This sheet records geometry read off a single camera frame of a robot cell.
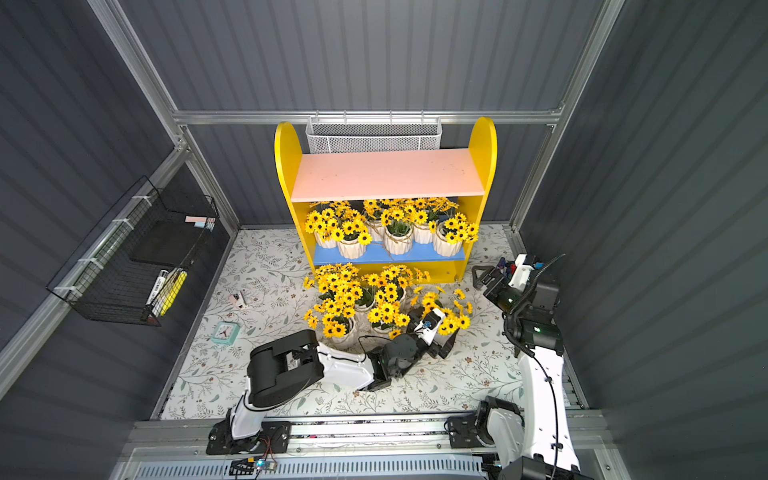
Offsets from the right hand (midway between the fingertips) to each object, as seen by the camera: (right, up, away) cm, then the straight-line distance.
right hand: (490, 277), depth 76 cm
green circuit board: (-60, -46, -4) cm, 75 cm away
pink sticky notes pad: (-80, +15, +9) cm, 82 cm away
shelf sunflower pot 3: (-31, +16, +9) cm, 35 cm away
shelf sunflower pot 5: (-11, +19, +10) cm, 24 cm away
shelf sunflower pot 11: (-41, -10, +3) cm, 42 cm away
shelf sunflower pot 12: (-7, -10, +11) cm, 17 cm away
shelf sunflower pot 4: (-23, +15, +13) cm, 31 cm away
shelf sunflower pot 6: (-8, +12, +8) cm, 17 cm away
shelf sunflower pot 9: (-22, -1, +13) cm, 26 cm away
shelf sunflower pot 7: (-41, -3, +10) cm, 43 cm away
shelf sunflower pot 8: (-33, -8, +14) cm, 36 cm away
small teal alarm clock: (-76, -18, +14) cm, 79 cm away
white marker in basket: (-81, -2, -6) cm, 81 cm away
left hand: (-11, -11, +3) cm, 16 cm away
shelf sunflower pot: (-44, +14, +7) cm, 47 cm away
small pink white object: (-76, -9, +21) cm, 79 cm away
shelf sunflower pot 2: (-37, +11, +6) cm, 39 cm away
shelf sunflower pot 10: (-27, -12, +6) cm, 30 cm away
